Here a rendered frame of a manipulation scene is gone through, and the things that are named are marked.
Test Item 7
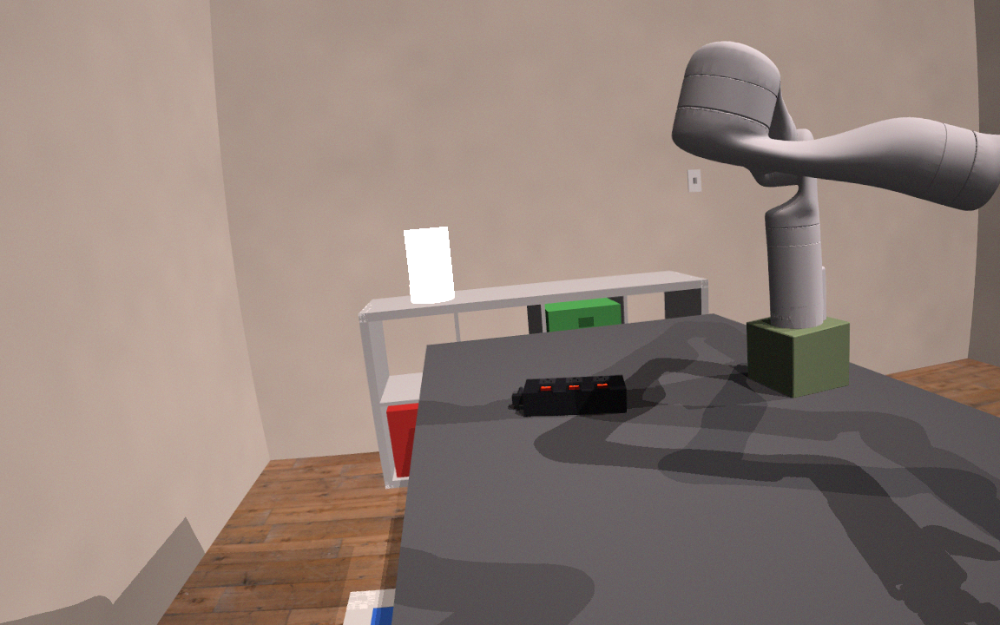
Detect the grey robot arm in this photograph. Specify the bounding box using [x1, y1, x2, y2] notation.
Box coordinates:
[672, 42, 1000, 329]

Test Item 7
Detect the dark grey power strip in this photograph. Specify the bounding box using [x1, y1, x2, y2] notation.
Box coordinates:
[512, 375, 627, 417]

